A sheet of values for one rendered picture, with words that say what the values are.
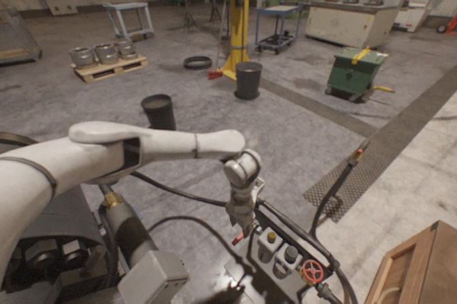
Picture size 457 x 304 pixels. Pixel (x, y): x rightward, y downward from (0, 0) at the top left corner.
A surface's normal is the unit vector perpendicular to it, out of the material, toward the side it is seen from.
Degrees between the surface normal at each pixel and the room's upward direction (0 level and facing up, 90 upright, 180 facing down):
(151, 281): 23
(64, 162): 77
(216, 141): 28
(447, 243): 0
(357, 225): 0
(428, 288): 0
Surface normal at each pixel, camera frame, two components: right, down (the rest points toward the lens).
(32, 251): -0.15, -0.62
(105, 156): 0.94, 0.22
